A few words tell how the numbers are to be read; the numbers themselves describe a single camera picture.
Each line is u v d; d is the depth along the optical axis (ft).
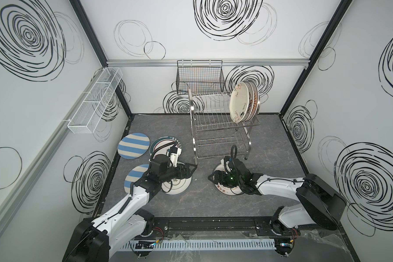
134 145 3.37
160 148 1.96
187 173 2.28
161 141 3.44
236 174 2.19
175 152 2.38
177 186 2.84
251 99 2.24
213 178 2.50
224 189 2.78
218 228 2.47
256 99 2.23
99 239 1.28
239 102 2.69
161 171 2.08
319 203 1.39
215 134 3.56
